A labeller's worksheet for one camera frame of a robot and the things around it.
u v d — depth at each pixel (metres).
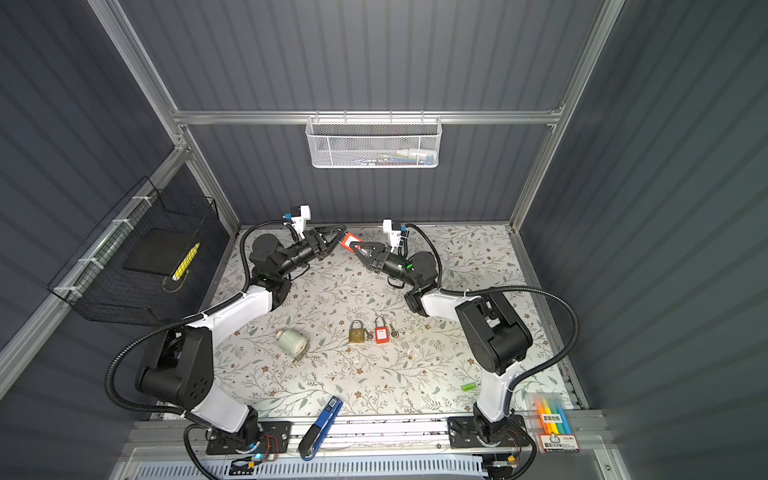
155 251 0.75
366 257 0.74
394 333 0.91
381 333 0.89
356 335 0.91
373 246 0.73
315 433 0.70
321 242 0.70
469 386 0.81
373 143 1.18
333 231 0.75
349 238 0.74
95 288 0.63
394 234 0.76
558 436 0.72
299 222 0.73
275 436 0.73
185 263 0.73
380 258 0.70
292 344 0.81
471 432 0.74
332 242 0.72
